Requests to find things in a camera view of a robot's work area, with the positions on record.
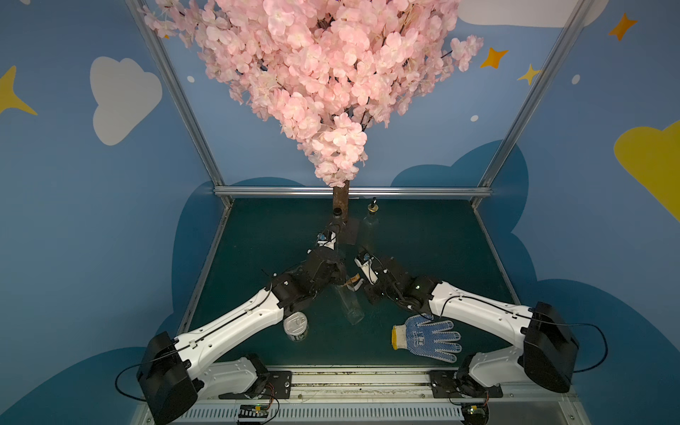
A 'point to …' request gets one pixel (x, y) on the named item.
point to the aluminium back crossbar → (354, 191)
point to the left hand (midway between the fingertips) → (344, 257)
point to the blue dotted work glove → (419, 335)
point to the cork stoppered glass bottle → (350, 300)
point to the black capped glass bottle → (337, 223)
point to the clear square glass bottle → (370, 229)
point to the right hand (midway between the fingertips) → (369, 277)
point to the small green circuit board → (253, 411)
